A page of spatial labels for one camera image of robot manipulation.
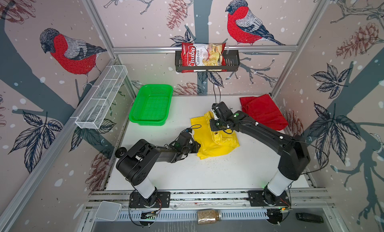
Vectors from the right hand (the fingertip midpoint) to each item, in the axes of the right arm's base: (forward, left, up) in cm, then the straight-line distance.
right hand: (209, 127), depth 85 cm
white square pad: (-41, +49, -11) cm, 65 cm away
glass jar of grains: (-41, 0, -10) cm, 42 cm away
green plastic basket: (+29, +45, -13) cm, 55 cm away
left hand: (-6, +5, -11) cm, 14 cm away
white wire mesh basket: (+6, +58, +19) cm, 61 cm away
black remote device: (-39, -46, -13) cm, 62 cm away
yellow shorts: (-3, -2, -12) cm, 13 cm away
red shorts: (+28, -42, -15) cm, 53 cm away
